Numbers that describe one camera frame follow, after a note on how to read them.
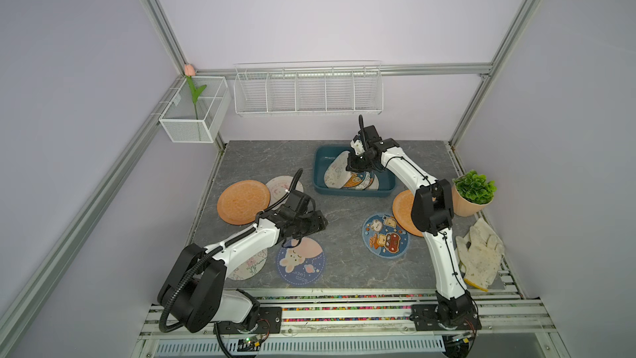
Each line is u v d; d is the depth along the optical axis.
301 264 0.85
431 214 0.61
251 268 0.84
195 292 0.42
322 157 1.15
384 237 0.91
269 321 0.73
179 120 0.77
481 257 0.85
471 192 0.87
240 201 1.00
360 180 1.05
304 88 1.00
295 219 0.68
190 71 0.89
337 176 1.04
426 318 0.74
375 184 1.05
